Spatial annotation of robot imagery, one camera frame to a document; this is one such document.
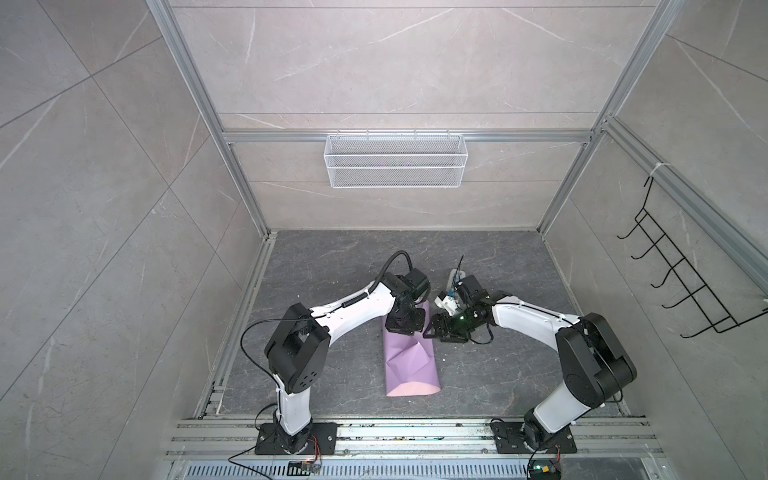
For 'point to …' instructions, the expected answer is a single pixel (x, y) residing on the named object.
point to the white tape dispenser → (455, 276)
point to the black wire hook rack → (721, 319)
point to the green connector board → (543, 469)
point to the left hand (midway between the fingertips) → (418, 327)
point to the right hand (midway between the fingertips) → (433, 334)
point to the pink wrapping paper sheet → (410, 364)
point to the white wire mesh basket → (395, 160)
